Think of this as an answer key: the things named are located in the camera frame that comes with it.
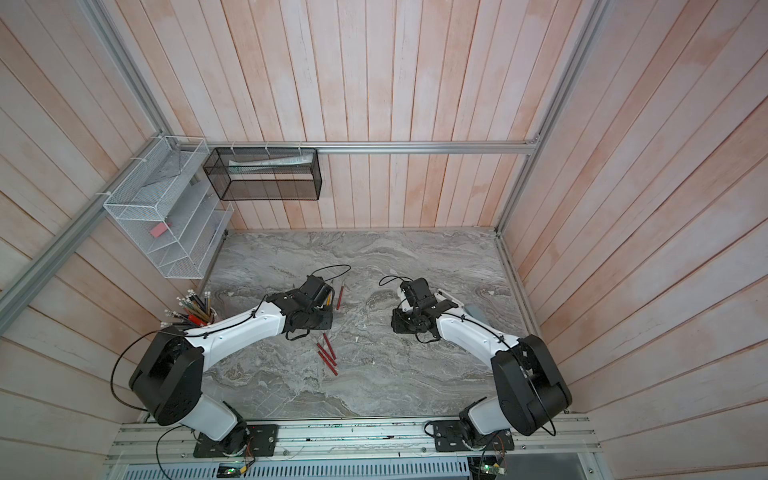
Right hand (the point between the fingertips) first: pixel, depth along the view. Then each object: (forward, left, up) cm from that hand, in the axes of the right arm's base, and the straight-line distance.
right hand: (394, 321), depth 89 cm
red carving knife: (-9, +20, -5) cm, 23 cm away
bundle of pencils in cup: (-3, +57, +10) cm, 58 cm away
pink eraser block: (+14, +66, +25) cm, 72 cm away
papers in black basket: (+35, +45, +31) cm, 65 cm away
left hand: (-1, +21, +1) cm, 21 cm away
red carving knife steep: (-6, +20, -5) cm, 21 cm away
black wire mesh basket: (+46, +46, +22) cm, 68 cm away
